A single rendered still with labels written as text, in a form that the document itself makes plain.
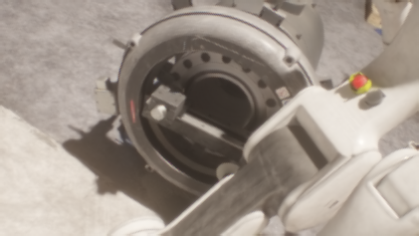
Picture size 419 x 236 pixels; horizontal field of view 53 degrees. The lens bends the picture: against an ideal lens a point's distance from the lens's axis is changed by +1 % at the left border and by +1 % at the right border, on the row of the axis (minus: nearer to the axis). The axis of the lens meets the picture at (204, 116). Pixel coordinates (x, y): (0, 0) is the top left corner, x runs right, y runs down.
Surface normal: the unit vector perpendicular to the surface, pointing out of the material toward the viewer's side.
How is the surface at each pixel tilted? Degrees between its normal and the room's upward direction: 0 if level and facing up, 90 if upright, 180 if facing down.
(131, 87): 90
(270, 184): 61
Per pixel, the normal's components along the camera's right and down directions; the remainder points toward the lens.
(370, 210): -0.69, -0.24
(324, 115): -0.51, -0.44
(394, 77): -0.83, -0.11
